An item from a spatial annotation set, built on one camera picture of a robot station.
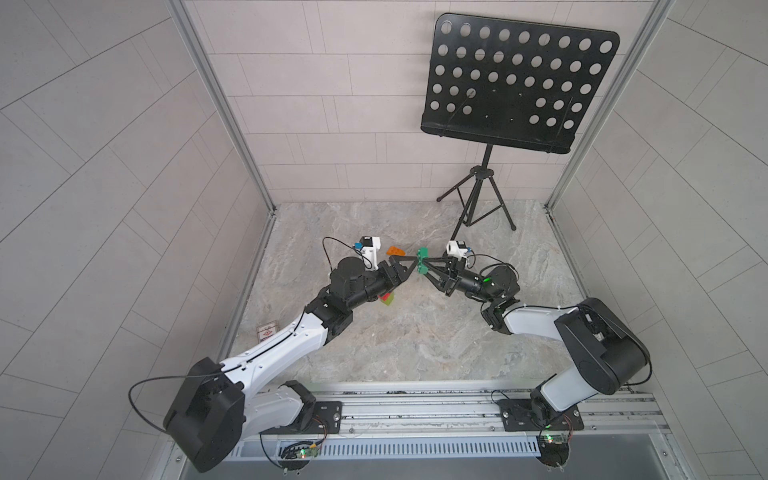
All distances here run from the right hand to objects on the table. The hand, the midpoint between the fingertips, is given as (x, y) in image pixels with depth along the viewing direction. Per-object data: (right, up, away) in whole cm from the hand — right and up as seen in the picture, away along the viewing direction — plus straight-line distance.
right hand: (426, 272), depth 72 cm
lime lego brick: (-9, -10, +16) cm, 21 cm away
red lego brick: (-11, -10, +17) cm, 22 cm away
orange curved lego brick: (-8, +3, +30) cm, 31 cm away
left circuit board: (-29, -40, -7) cm, 50 cm away
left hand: (-2, +1, 0) cm, 2 cm away
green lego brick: (+1, +3, +24) cm, 24 cm away
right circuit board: (+29, -40, -4) cm, 49 cm away
